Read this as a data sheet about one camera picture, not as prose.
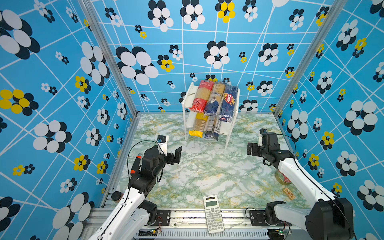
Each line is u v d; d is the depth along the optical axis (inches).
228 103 29.0
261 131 29.9
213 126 34.2
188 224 28.5
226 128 34.0
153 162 21.7
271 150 24.8
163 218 29.0
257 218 29.0
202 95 31.0
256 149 30.0
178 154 26.6
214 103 29.4
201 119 35.8
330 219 15.2
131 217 23.0
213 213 29.1
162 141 24.8
